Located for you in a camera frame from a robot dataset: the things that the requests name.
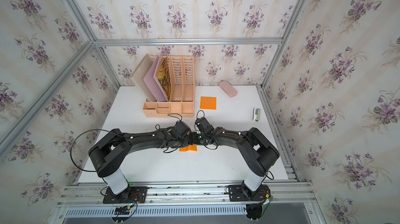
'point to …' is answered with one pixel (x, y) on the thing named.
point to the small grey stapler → (256, 114)
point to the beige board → (139, 75)
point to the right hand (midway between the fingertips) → (193, 142)
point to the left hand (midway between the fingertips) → (189, 144)
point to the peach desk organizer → (182, 102)
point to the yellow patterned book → (163, 77)
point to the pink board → (151, 78)
